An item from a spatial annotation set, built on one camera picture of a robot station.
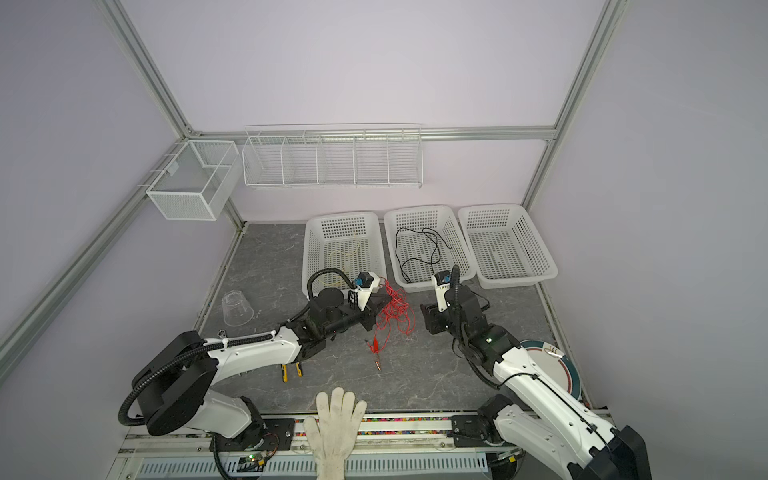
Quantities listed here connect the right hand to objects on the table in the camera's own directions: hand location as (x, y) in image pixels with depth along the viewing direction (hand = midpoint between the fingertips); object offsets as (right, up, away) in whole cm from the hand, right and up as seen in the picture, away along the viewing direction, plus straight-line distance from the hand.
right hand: (432, 305), depth 79 cm
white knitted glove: (-26, -32, -6) cm, 41 cm away
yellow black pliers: (-41, -19, +3) cm, 45 cm away
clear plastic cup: (-61, -5, +16) cm, 64 cm away
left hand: (-11, +1, 0) cm, 11 cm away
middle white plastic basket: (+2, +19, +35) cm, 39 cm away
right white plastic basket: (+32, +16, +33) cm, 48 cm away
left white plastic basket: (-27, +18, +35) cm, 48 cm away
